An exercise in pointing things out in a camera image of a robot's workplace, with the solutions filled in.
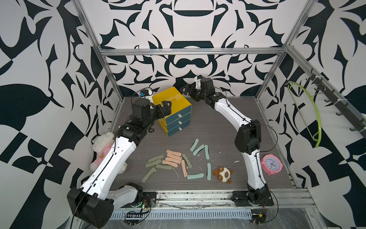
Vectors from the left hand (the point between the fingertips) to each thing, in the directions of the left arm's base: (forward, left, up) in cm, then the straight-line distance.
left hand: (162, 101), depth 72 cm
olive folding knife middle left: (-19, +9, -33) cm, 39 cm away
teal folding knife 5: (-27, -16, -33) cm, 46 cm away
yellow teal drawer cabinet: (+3, -8, -20) cm, 22 cm away
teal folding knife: (-7, -17, -33) cm, 38 cm away
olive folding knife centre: (-20, +3, -34) cm, 40 cm away
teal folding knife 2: (-10, -22, -33) cm, 40 cm away
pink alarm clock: (-22, -61, -32) cm, 73 cm away
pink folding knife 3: (-19, -2, -33) cm, 38 cm away
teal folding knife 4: (-24, -24, -33) cm, 48 cm away
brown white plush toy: (-27, -32, -30) cm, 52 cm away
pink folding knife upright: (-22, -10, -34) cm, 42 cm away
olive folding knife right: (-18, -12, -33) cm, 40 cm away
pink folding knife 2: (-17, -4, -34) cm, 38 cm away
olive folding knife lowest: (-25, +11, -34) cm, 43 cm away
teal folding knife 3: (-13, -25, -34) cm, 44 cm away
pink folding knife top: (-13, -4, -33) cm, 35 cm away
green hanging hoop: (-17, -73, -9) cm, 76 cm away
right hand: (+18, -11, -7) cm, 22 cm away
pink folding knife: (-15, -4, -34) cm, 37 cm away
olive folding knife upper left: (-16, +6, -33) cm, 37 cm away
